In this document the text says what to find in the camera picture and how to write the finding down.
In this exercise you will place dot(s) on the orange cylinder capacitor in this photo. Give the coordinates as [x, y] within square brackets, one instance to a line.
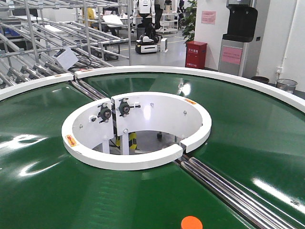
[191, 223]

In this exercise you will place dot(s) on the round white green-belt conveyor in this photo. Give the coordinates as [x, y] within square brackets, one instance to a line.
[238, 133]

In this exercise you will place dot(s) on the white mobile robot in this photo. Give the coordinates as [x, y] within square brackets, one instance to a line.
[146, 46]

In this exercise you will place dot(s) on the red cabinet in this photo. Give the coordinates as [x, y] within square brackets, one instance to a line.
[196, 55]

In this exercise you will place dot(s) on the white trolley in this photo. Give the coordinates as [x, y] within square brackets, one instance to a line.
[169, 23]

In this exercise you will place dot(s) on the tall green plant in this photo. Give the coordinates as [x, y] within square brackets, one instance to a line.
[190, 21]

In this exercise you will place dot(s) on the person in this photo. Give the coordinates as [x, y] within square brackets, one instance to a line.
[158, 14]

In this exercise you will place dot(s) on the white control box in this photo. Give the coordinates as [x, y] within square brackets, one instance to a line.
[66, 57]

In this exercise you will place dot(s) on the dark round bin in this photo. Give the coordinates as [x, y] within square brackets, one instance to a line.
[260, 79]

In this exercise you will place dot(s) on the black grey water dispenser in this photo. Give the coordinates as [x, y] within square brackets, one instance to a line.
[238, 35]

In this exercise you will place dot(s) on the steel tube roller rack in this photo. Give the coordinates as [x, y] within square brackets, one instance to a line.
[47, 35]

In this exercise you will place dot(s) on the yellow black striped post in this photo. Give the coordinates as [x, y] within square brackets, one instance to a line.
[132, 140]

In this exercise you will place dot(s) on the pink wall notice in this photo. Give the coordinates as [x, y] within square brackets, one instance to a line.
[208, 17]

